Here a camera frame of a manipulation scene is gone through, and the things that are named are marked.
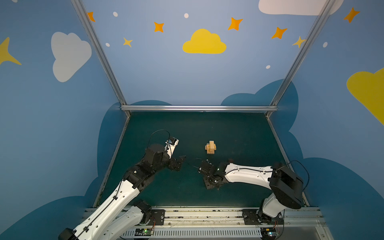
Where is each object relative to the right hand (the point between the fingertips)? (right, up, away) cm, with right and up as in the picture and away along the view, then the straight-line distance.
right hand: (209, 182), depth 84 cm
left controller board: (-33, -19, -14) cm, 41 cm away
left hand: (-17, +19, -11) cm, 27 cm away
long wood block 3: (+3, +16, +13) cm, 21 cm away
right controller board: (+27, -20, -13) cm, 36 cm away
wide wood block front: (+2, +20, +11) cm, 23 cm away
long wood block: (0, +19, +11) cm, 22 cm away
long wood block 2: (+1, +15, +14) cm, 21 cm away
